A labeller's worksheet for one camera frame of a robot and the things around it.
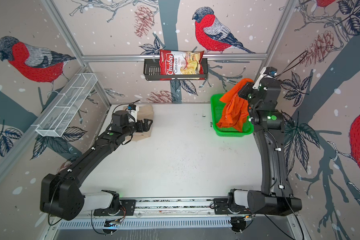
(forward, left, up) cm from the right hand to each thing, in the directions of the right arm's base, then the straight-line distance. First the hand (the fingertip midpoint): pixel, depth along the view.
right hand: (241, 83), depth 64 cm
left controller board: (-50, +61, -48) cm, 92 cm away
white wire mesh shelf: (-1, +89, -13) cm, 90 cm away
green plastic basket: (+27, +3, -44) cm, 51 cm away
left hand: (-4, +48, -22) cm, 53 cm away
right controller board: (-46, -2, -46) cm, 65 cm away
